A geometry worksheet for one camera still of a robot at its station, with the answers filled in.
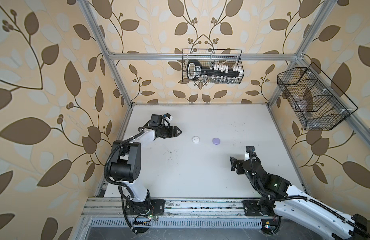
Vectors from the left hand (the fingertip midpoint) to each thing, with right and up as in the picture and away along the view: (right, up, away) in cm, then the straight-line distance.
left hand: (178, 130), depth 93 cm
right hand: (+34, -15, -14) cm, 40 cm away
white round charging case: (+11, -6, +5) cm, 14 cm away
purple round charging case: (+25, -8, +6) cm, 27 cm away
